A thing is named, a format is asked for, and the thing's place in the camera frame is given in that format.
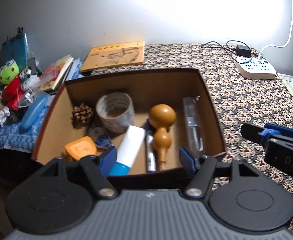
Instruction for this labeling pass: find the stack of books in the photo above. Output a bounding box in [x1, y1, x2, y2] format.
[38, 54, 80, 94]

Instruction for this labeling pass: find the blue clipped folder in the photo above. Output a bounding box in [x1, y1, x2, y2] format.
[1, 27, 28, 68]

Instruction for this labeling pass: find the green frog plush toy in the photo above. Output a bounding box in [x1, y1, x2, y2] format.
[0, 59, 21, 110]

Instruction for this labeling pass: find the white panda toy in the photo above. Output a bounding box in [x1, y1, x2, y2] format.
[19, 67, 40, 92]

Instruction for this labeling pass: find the blue correction tape dispenser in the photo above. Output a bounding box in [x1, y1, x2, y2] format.
[87, 125, 113, 150]

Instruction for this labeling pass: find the pine cone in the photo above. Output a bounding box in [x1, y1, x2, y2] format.
[72, 103, 93, 125]

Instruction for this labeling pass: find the black power adapter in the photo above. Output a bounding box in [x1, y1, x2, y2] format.
[236, 44, 251, 57]

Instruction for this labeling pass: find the white power cable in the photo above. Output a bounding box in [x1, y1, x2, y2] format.
[259, 0, 293, 61]

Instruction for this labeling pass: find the white power strip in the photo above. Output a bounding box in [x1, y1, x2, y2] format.
[236, 57, 277, 80]

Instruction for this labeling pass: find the blue marker pen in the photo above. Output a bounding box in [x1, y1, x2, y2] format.
[145, 119, 156, 173]

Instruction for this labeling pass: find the black cable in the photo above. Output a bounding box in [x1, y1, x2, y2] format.
[201, 39, 260, 63]

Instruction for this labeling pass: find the orange tape measure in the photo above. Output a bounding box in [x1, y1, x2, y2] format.
[65, 136, 97, 161]

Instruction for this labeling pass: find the patterned floral table cloth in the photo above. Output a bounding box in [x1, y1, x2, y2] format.
[90, 43, 293, 235]

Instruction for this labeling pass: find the blue glasses case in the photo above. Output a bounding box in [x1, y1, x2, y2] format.
[21, 95, 48, 131]

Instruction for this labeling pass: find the white blue cream tube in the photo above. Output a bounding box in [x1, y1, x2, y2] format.
[108, 125, 145, 176]

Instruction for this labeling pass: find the brown wooden gourd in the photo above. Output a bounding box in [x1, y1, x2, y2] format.
[149, 104, 176, 171]

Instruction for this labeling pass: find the clear plastic case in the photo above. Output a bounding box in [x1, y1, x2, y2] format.
[183, 97, 204, 156]

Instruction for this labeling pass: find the yellow calligraphy book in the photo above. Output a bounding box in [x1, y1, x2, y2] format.
[79, 41, 145, 73]

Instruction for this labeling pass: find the blue checkered cloth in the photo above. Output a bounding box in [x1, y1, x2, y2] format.
[0, 62, 85, 153]

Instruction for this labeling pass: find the brown cardboard box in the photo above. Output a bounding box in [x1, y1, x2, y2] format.
[32, 69, 226, 170]

